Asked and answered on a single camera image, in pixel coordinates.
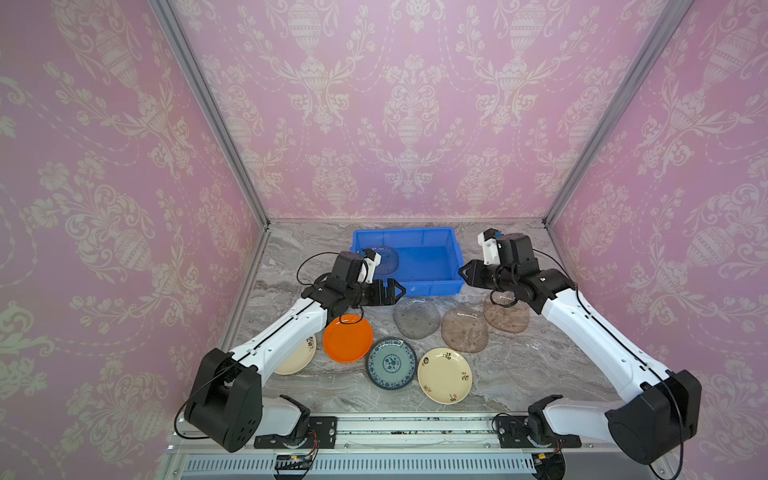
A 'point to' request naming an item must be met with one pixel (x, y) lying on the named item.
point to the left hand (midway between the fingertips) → (395, 294)
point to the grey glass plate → (416, 318)
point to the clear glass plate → (389, 262)
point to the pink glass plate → (509, 320)
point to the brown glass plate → (464, 329)
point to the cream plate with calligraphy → (444, 375)
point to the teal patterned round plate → (391, 363)
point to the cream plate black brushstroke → (298, 358)
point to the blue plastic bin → (429, 258)
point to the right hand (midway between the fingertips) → (462, 270)
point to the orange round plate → (348, 342)
